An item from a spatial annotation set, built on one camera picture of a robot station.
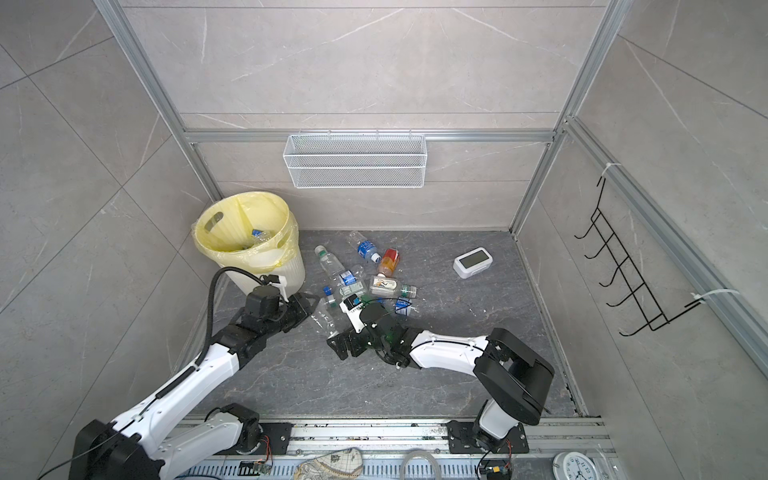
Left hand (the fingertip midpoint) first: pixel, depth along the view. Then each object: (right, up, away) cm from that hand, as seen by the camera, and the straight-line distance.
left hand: (316, 293), depth 81 cm
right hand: (+7, -11, +1) cm, 13 cm away
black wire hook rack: (+73, -2, -23) cm, 77 cm away
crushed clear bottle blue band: (+7, +3, +20) cm, 21 cm away
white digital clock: (+50, +8, +25) cm, 57 cm away
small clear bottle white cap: (-1, +7, +26) cm, 27 cm away
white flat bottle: (+18, +1, +16) cm, 24 cm away
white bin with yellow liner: (-32, +19, +12) cm, 39 cm away
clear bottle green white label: (+8, 0, +15) cm, 16 cm away
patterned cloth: (+10, -38, -13) cm, 41 cm away
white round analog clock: (+62, -38, -13) cm, 74 cm away
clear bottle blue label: (-23, +17, +16) cm, 33 cm away
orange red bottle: (+20, +8, +23) cm, 32 cm away
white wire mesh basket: (+9, +43, +20) cm, 49 cm away
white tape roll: (+28, -36, -12) cm, 47 cm away
